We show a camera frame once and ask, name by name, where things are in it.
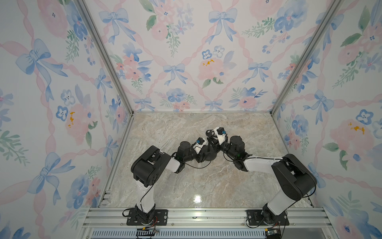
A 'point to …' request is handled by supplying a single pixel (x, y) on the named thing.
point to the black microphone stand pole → (209, 133)
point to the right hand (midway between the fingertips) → (210, 137)
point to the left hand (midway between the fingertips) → (209, 148)
